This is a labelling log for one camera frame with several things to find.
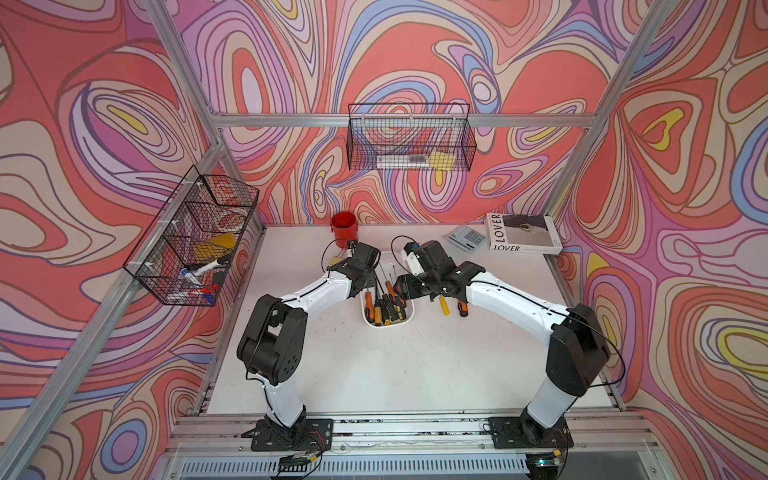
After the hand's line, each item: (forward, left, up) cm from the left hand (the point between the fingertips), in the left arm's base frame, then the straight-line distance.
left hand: (365, 275), depth 95 cm
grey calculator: (+23, -38, -6) cm, 45 cm away
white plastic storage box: (+5, -9, -1) cm, 10 cm away
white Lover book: (+23, -59, -3) cm, 63 cm away
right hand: (-10, -12, +5) cm, 16 cm away
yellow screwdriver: (-7, -26, -7) cm, 28 cm away
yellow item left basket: (-10, +34, +24) cm, 43 cm away
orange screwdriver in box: (-10, -1, -4) cm, 10 cm away
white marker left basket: (-13, +42, +18) cm, 47 cm away
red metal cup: (+21, +8, +2) cm, 22 cm away
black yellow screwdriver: (-9, -11, -5) cm, 15 cm away
